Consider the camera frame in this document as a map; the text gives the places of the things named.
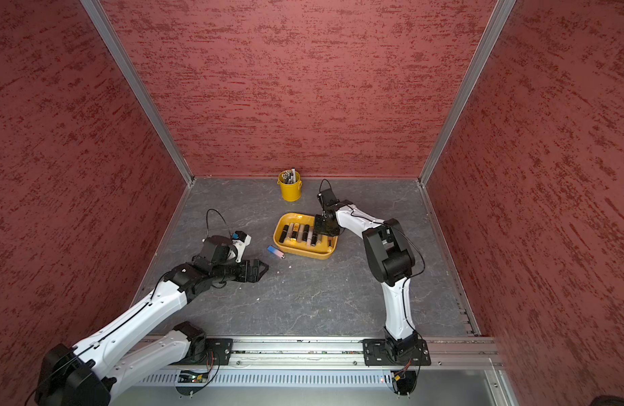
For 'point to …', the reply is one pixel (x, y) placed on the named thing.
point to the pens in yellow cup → (289, 176)
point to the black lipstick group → (314, 239)
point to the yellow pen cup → (290, 192)
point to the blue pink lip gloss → (272, 249)
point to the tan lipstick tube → (300, 233)
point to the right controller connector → (403, 381)
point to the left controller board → (190, 377)
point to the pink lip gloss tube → (309, 238)
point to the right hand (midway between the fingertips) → (319, 233)
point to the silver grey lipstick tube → (290, 230)
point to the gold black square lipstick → (295, 230)
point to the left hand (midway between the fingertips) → (255, 271)
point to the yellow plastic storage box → (322, 250)
